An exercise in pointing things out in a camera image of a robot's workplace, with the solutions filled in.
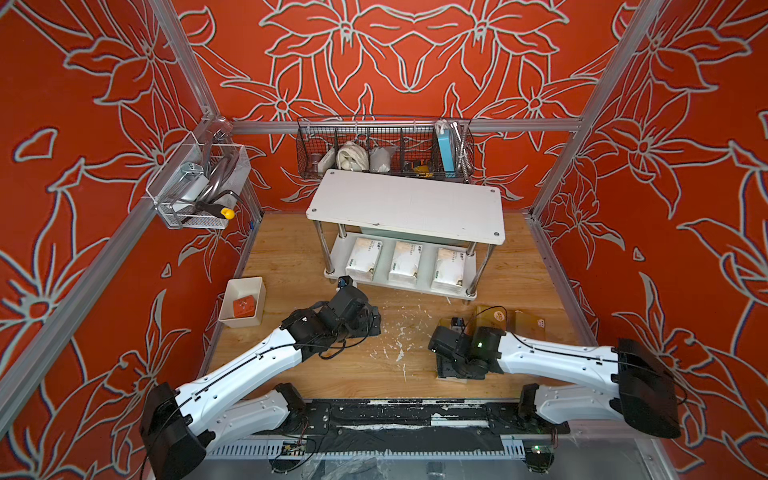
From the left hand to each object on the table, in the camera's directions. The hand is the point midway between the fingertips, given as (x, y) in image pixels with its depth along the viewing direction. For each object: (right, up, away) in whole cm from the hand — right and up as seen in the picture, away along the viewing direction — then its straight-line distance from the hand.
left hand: (368, 317), depth 77 cm
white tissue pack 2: (+11, +13, +14) cm, 23 cm away
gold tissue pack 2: (+35, -1, +7) cm, 36 cm away
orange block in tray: (-38, 0, +11) cm, 39 cm away
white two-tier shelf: (+13, +22, -7) cm, 26 cm away
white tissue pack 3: (+25, +12, +14) cm, 31 cm away
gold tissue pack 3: (+45, -4, +6) cm, 46 cm away
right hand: (+20, -15, +1) cm, 25 cm away
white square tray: (-44, +4, +20) cm, 49 cm away
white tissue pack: (-2, +14, +17) cm, 23 cm away
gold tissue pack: (+22, -4, +8) cm, 24 cm away
